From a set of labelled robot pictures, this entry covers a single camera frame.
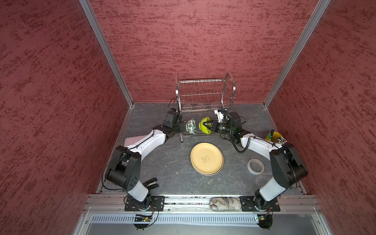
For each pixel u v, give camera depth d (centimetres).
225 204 71
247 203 74
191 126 89
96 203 76
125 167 45
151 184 79
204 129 84
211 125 83
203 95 88
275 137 89
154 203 74
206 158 87
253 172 85
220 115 80
